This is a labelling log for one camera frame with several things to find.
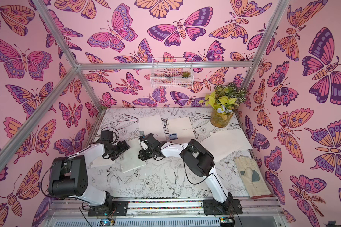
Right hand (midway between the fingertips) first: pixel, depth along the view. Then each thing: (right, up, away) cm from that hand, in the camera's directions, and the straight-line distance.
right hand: (140, 154), depth 92 cm
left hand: (-10, +3, +3) cm, 10 cm away
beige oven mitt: (+68, -11, -9) cm, 70 cm away
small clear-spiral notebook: (-7, -4, -1) cm, 8 cm away
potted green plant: (+54, +35, -2) cm, 64 cm away
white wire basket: (+20, +55, +14) cm, 60 cm away
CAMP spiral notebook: (+26, +15, +14) cm, 34 cm away
